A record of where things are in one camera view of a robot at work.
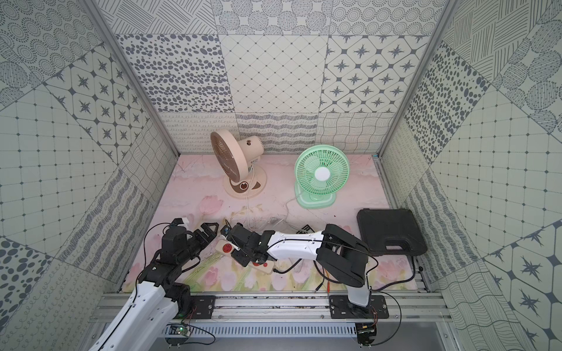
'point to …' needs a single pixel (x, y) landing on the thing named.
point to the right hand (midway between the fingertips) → (242, 250)
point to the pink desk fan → (238, 161)
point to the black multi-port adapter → (306, 229)
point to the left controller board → (177, 333)
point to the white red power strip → (227, 248)
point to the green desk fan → (321, 172)
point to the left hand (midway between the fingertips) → (209, 227)
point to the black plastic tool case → (390, 232)
